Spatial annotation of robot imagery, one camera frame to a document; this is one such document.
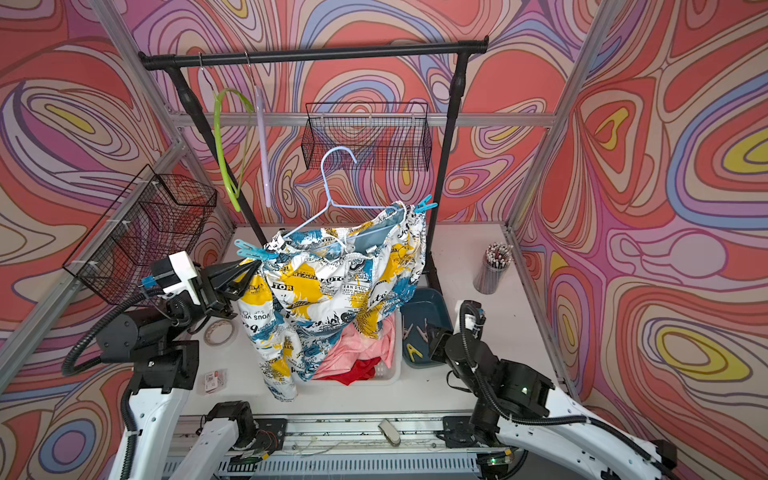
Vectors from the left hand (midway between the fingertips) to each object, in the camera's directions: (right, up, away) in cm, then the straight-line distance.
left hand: (263, 268), depth 50 cm
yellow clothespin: (+29, -26, +36) cm, 53 cm away
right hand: (+31, -18, +20) cm, 41 cm away
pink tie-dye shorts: (+12, -22, +27) cm, 37 cm away
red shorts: (+15, -28, +26) cm, 41 cm away
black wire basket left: (-39, +12, +27) cm, 49 cm away
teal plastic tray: (+33, -18, +43) cm, 57 cm away
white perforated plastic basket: (+20, -32, +32) cm, 49 cm away
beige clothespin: (+32, -22, +39) cm, 55 cm away
